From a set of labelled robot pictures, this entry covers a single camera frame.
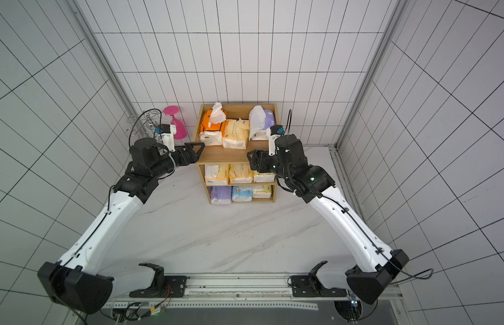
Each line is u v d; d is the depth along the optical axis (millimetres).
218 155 741
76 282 363
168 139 623
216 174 795
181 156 616
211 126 713
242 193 918
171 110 954
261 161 570
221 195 900
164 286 701
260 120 759
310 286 657
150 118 905
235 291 728
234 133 741
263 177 808
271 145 579
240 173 798
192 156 630
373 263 375
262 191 921
